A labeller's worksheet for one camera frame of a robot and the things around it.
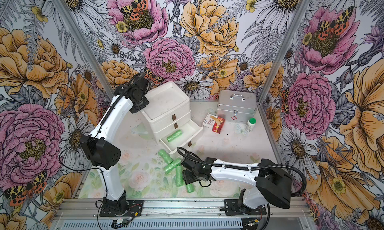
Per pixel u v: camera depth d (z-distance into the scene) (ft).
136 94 1.96
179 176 2.69
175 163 2.86
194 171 2.03
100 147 1.58
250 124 3.23
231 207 2.42
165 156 2.93
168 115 2.73
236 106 3.26
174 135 3.23
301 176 1.38
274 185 1.41
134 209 2.42
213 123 3.38
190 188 2.56
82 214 2.50
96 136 1.61
